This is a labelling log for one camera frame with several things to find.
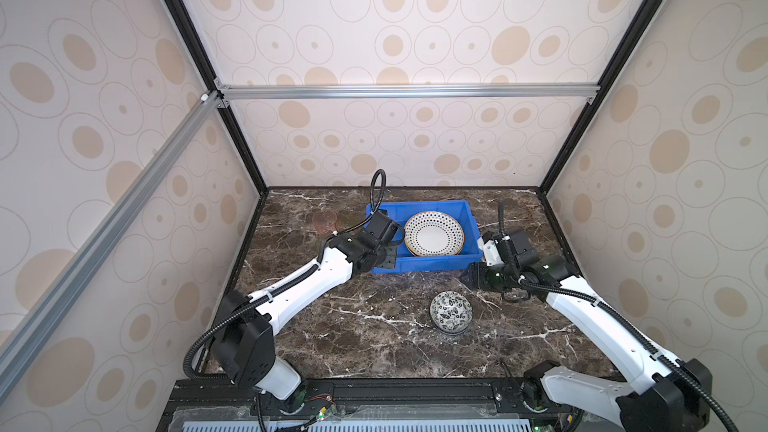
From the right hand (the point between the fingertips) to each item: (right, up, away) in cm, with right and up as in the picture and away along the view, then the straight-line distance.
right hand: (469, 278), depth 79 cm
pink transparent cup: (-45, +15, +29) cm, 56 cm away
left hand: (-19, +7, +2) cm, 21 cm away
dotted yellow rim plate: (-6, +10, +24) cm, 27 cm away
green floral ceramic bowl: (-4, -11, +4) cm, 12 cm away
